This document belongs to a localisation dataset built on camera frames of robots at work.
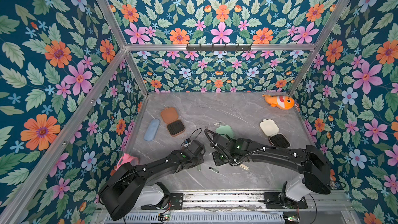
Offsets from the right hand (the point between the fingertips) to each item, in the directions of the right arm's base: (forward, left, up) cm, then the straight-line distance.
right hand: (216, 156), depth 79 cm
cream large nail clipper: (-2, -16, -9) cm, 18 cm away
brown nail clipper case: (+22, +27, -7) cm, 35 cm away
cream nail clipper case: (+23, -35, -8) cm, 43 cm away
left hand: (+1, +7, -8) cm, 11 cm away
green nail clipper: (-3, +9, -9) cm, 13 cm away
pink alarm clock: (-3, +45, +2) cm, 46 cm away
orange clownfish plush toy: (+41, -45, -1) cm, 60 cm away
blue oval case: (+19, +41, -6) cm, 46 cm away
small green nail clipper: (-4, +1, -9) cm, 10 cm away
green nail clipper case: (+21, -6, -9) cm, 24 cm away
